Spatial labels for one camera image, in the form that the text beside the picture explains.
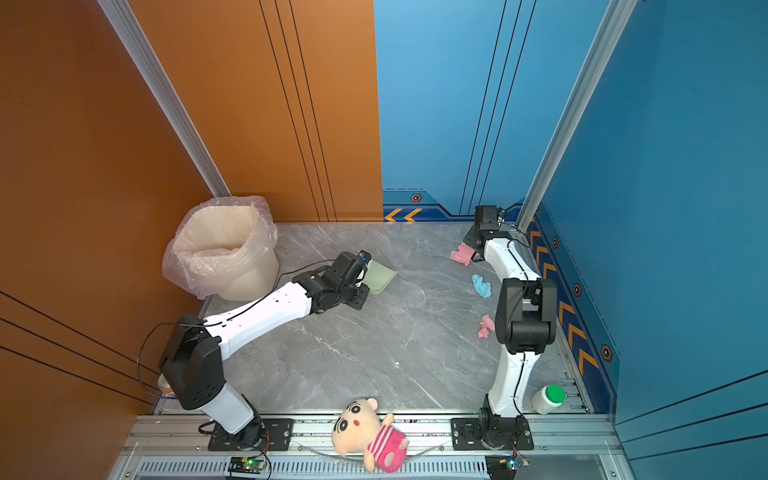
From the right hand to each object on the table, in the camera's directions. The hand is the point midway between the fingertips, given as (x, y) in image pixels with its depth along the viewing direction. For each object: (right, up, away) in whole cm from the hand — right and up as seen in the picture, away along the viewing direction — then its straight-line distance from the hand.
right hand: (475, 238), depth 99 cm
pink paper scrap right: (+1, -27, -7) cm, 28 cm away
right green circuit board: (-1, -56, -29) cm, 63 cm away
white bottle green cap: (+10, -40, -28) cm, 50 cm away
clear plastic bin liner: (-87, -9, -21) cm, 90 cm away
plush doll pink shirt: (-35, -45, -32) cm, 65 cm away
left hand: (-36, -15, -13) cm, 41 cm away
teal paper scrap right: (+3, -17, +1) cm, 18 cm away
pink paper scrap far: (-2, -6, +10) cm, 11 cm away
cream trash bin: (-72, -4, -20) cm, 75 cm away
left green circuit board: (-63, -56, -28) cm, 88 cm away
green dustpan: (-32, -12, -12) cm, 36 cm away
